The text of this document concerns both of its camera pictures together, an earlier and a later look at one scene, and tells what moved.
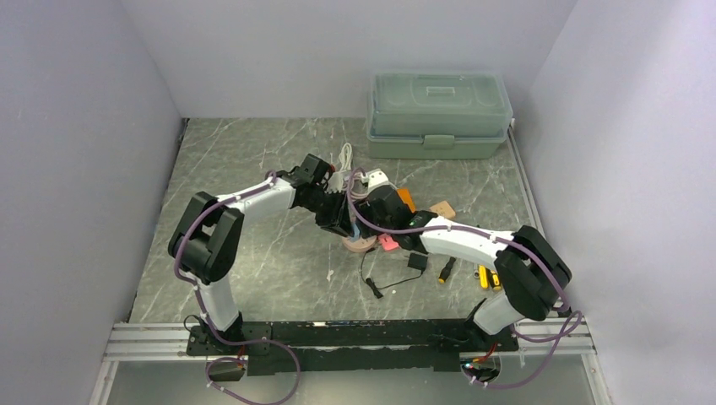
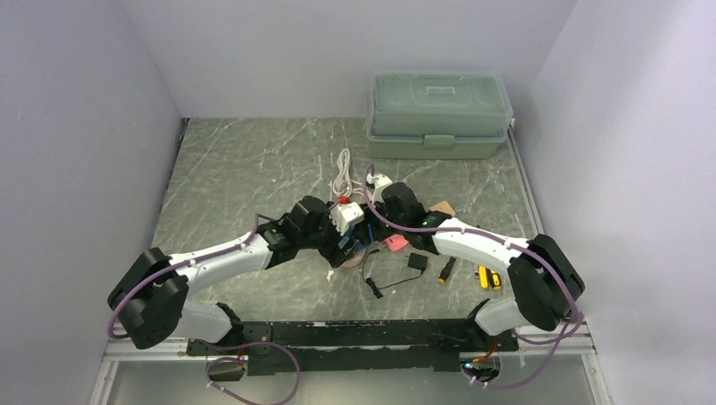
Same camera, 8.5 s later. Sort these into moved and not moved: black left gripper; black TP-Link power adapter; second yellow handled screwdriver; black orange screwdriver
Moved: black left gripper
Not moved: black orange screwdriver; black TP-Link power adapter; second yellow handled screwdriver
